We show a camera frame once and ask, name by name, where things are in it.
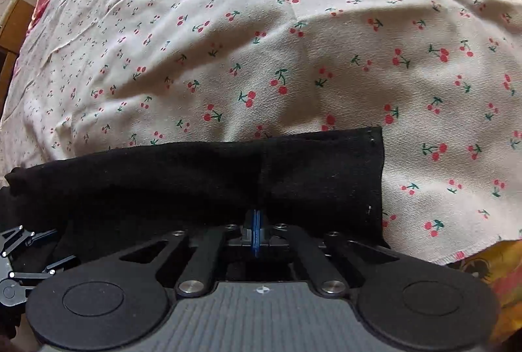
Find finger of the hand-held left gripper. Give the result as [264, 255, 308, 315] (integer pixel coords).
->
[0, 225, 58, 257]
[9, 257, 80, 284]

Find floral quilt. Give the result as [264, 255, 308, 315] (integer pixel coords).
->
[24, 0, 522, 344]

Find wooden side cabinet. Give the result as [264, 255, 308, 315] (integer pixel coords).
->
[0, 0, 25, 100]

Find black pants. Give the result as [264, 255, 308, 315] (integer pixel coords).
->
[0, 125, 390, 296]

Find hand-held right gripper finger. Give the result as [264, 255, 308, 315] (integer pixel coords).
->
[118, 208, 257, 297]
[258, 208, 396, 297]

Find cherry print bed sheet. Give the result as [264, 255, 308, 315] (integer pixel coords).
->
[0, 0, 522, 267]

